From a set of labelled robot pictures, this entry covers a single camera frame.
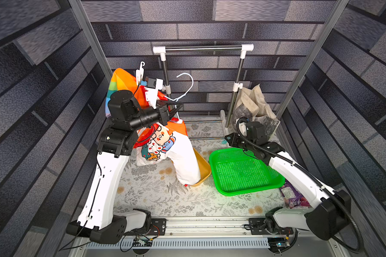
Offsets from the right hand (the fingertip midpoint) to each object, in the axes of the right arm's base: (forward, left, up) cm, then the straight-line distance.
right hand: (224, 136), depth 80 cm
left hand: (-9, +18, +29) cm, 35 cm away
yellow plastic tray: (-7, +9, -22) cm, 25 cm away
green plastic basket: (-8, -8, -24) cm, 26 cm away
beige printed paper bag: (+25, -19, 0) cm, 31 cm away
